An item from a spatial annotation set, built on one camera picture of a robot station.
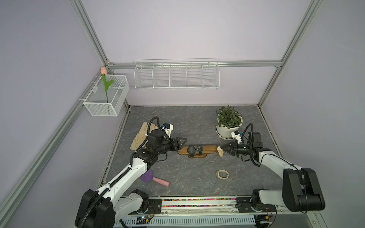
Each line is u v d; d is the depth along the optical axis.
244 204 0.74
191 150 0.85
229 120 0.89
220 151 0.82
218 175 0.82
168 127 0.73
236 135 0.83
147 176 0.82
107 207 0.38
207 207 0.74
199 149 0.85
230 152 0.77
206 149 0.86
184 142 0.75
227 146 0.82
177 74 0.98
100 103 0.71
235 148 0.74
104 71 0.84
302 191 0.42
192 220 1.58
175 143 0.69
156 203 0.75
